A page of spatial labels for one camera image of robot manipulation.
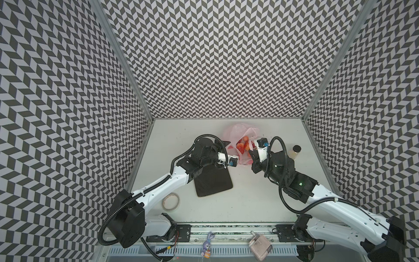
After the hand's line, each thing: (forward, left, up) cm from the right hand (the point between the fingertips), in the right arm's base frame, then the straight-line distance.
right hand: (249, 155), depth 72 cm
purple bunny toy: (-32, +20, -20) cm, 43 cm away
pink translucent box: (-32, -2, -18) cm, 37 cm away
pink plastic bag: (+18, +6, -6) cm, 20 cm away
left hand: (+7, +10, -2) cm, 12 cm away
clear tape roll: (-13, +39, -21) cm, 46 cm away
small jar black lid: (+11, -28, -17) cm, 35 cm away
